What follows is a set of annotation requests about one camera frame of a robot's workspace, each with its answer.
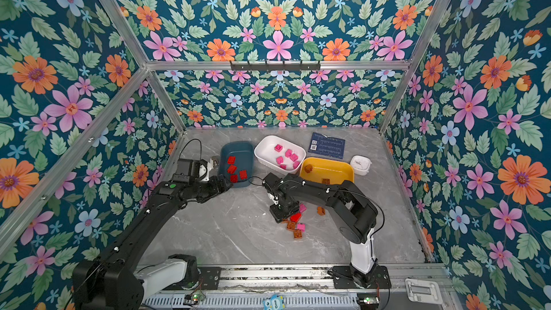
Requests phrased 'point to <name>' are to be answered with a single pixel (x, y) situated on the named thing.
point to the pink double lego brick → (289, 154)
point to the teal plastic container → (237, 162)
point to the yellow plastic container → (326, 171)
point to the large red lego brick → (232, 169)
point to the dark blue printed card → (328, 146)
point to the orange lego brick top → (308, 168)
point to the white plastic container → (279, 153)
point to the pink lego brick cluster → (280, 160)
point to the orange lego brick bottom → (298, 234)
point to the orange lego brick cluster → (326, 181)
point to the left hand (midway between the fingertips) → (228, 185)
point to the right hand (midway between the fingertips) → (284, 213)
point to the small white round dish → (361, 164)
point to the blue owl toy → (274, 303)
